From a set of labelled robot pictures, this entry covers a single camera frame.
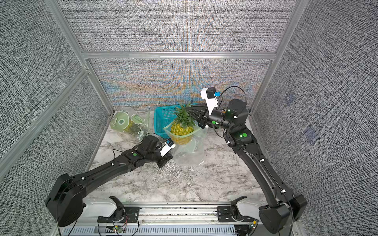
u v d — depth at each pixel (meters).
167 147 0.70
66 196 0.40
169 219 0.73
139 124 0.98
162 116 1.13
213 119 0.53
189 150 0.92
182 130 0.63
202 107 0.54
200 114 0.54
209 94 0.49
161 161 0.71
